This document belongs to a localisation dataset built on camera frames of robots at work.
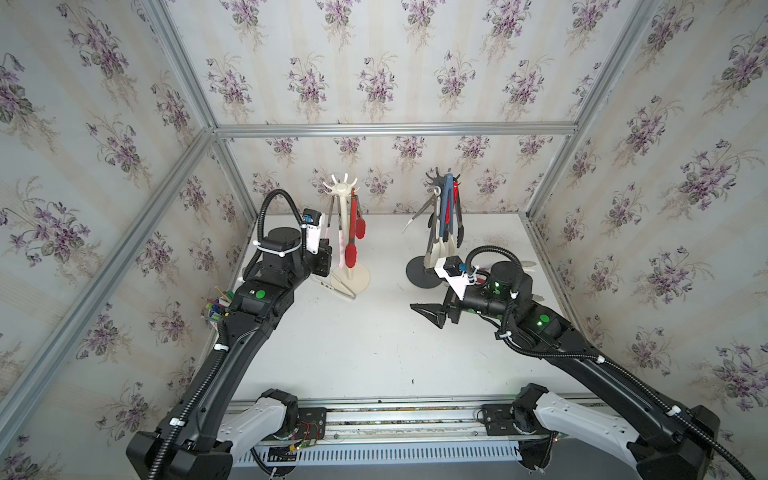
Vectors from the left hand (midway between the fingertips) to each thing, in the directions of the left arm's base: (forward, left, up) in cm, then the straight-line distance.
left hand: (325, 241), depth 72 cm
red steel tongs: (+14, -6, -11) cm, 19 cm away
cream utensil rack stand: (+9, -4, -31) cm, 32 cm away
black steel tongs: (+11, -37, -7) cm, 39 cm away
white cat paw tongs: (+7, +5, -29) cm, 31 cm away
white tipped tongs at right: (+15, -66, -29) cm, 74 cm away
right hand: (-12, -24, -2) cm, 27 cm away
